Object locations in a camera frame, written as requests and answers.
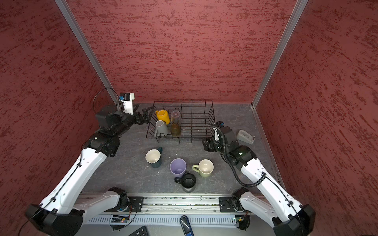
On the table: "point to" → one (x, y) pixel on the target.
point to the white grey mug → (162, 129)
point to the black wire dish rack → (198, 117)
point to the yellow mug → (163, 115)
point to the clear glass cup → (175, 117)
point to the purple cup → (177, 167)
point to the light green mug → (204, 168)
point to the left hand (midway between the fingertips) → (145, 109)
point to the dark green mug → (153, 157)
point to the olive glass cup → (175, 130)
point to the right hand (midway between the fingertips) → (207, 144)
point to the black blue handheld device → (186, 225)
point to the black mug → (188, 182)
